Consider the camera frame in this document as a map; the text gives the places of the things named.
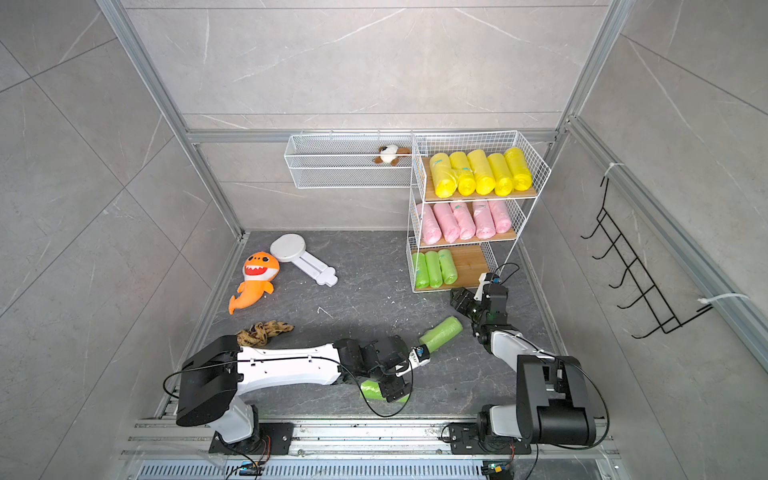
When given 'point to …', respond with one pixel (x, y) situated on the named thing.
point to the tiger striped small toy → (256, 335)
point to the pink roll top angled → (448, 222)
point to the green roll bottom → (371, 389)
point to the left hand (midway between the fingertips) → (410, 373)
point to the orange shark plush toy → (258, 271)
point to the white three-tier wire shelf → (468, 205)
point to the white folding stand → (290, 247)
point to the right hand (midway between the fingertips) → (459, 293)
